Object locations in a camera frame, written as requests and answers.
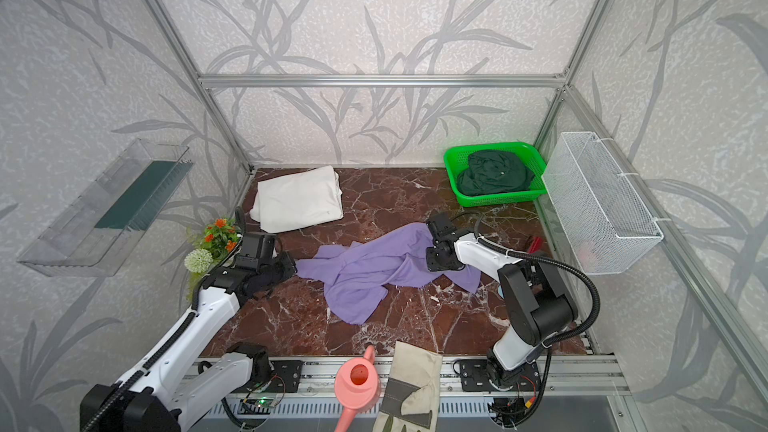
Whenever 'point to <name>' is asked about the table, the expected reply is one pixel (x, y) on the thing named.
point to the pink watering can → (357, 386)
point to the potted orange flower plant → (217, 241)
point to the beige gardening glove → (410, 398)
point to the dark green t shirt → (492, 172)
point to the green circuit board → (255, 406)
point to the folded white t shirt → (298, 200)
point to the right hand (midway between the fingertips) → (437, 253)
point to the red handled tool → (535, 244)
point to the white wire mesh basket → (603, 219)
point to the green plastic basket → (456, 159)
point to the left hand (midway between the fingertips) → (299, 254)
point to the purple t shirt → (358, 277)
